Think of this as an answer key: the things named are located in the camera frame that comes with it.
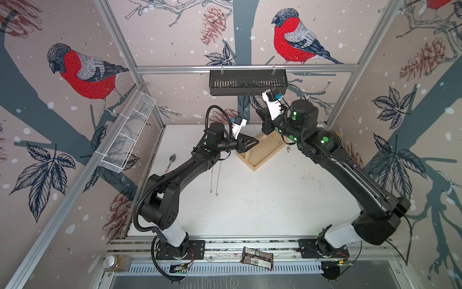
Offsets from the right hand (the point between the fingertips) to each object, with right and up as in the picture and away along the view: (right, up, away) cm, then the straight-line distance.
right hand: (258, 107), depth 64 cm
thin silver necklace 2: (-18, -40, +26) cm, 51 cm away
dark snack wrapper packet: (+3, -60, +6) cm, 60 cm away
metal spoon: (-46, -23, +39) cm, 65 cm away
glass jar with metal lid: (-52, -57, 0) cm, 77 cm away
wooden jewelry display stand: (+12, -16, +44) cm, 48 cm away
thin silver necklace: (-21, -38, +28) cm, 52 cm away
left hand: (+2, -12, +11) cm, 16 cm away
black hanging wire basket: (-3, +22, +41) cm, 47 cm away
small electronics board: (-30, -64, +6) cm, 71 cm away
